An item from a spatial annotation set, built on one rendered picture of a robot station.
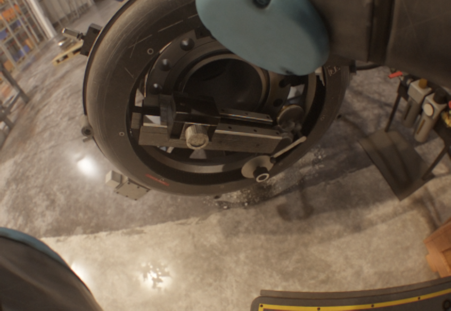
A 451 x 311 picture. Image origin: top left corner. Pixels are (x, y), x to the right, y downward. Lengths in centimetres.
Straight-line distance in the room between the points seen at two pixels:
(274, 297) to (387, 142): 103
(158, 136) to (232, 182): 35
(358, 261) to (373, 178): 42
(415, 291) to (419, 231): 49
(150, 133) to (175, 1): 29
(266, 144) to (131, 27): 46
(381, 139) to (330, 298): 95
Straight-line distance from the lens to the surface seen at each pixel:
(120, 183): 79
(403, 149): 141
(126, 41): 44
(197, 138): 44
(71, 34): 60
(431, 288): 84
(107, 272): 134
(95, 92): 50
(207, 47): 59
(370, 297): 74
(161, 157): 71
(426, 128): 110
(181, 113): 44
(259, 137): 62
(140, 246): 125
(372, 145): 135
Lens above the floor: 101
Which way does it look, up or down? 49 degrees down
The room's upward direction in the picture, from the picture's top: 20 degrees counter-clockwise
